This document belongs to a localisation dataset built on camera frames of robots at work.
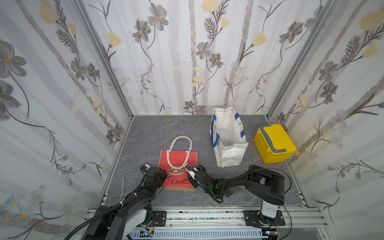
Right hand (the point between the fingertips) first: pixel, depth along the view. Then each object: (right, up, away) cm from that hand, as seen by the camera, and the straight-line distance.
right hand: (190, 169), depth 86 cm
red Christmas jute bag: (-10, +2, +8) cm, 13 cm away
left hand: (-13, -1, +4) cm, 14 cm away
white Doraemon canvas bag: (+27, +18, +21) cm, 38 cm away
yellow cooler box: (+49, +15, 0) cm, 51 cm away
